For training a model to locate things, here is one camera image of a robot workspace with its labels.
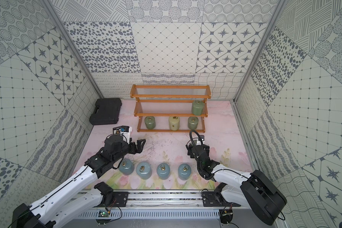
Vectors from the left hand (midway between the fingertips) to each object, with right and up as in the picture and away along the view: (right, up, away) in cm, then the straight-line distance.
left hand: (141, 140), depth 77 cm
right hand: (+33, -6, +12) cm, 35 cm away
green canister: (+33, +19, +11) cm, 39 cm away
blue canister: (-9, -15, +1) cm, 17 cm away
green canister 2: (+1, +9, +19) cm, 21 cm away
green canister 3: (+31, +8, +19) cm, 37 cm away
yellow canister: (+18, +8, +18) cm, 27 cm away
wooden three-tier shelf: (+19, +19, +38) cm, 47 cm away
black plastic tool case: (-34, +16, +30) cm, 48 cm away
